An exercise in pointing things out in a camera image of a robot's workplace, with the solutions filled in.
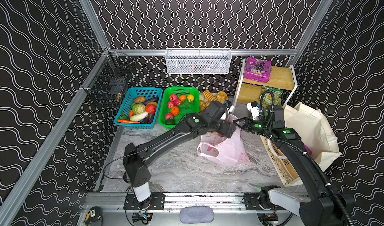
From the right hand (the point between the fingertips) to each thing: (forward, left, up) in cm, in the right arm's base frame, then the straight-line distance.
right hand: (234, 122), depth 74 cm
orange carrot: (+12, +64, -16) cm, 67 cm away
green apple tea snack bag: (+24, -26, -8) cm, 37 cm away
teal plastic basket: (+32, +70, -14) cm, 78 cm away
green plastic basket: (+31, +27, -23) cm, 48 cm away
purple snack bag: (-7, -40, -14) cm, 43 cm away
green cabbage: (+23, +61, -15) cm, 67 cm away
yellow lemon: (+37, +24, -19) cm, 48 cm away
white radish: (+17, +58, -17) cm, 62 cm away
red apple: (+36, +38, -18) cm, 55 cm away
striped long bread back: (+41, +10, -21) cm, 47 cm away
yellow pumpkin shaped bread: (+41, 0, -22) cm, 46 cm away
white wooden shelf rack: (+32, -17, -9) cm, 38 cm away
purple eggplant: (+35, +51, -19) cm, 65 cm away
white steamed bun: (+39, +16, -21) cm, 47 cm away
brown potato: (+35, +62, -18) cm, 74 cm away
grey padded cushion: (-36, +19, -23) cm, 47 cm away
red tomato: (+23, +51, -16) cm, 58 cm away
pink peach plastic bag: (-12, +6, -6) cm, 15 cm away
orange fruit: (+24, +35, -20) cm, 47 cm away
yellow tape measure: (-38, +66, -21) cm, 79 cm away
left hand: (-5, +1, +3) cm, 6 cm away
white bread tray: (+40, +12, -22) cm, 47 cm away
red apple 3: (+30, +39, -19) cm, 52 cm away
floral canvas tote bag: (0, -43, -9) cm, 44 cm away
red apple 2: (+32, +34, -18) cm, 50 cm away
